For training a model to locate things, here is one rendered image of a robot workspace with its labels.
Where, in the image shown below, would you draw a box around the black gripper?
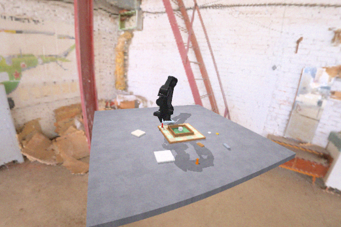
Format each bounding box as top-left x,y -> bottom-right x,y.
154,104 -> 168,123

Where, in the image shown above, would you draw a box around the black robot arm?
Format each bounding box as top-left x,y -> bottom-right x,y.
156,76 -> 178,121

